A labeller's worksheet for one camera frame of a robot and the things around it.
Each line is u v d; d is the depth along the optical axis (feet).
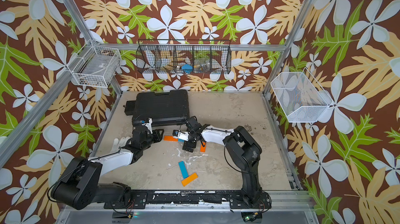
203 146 2.58
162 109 3.44
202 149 2.99
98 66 2.83
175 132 2.68
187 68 3.12
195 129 2.45
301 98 2.65
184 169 2.77
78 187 1.40
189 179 2.64
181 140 2.77
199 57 3.21
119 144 3.05
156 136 2.63
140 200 2.42
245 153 1.64
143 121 2.62
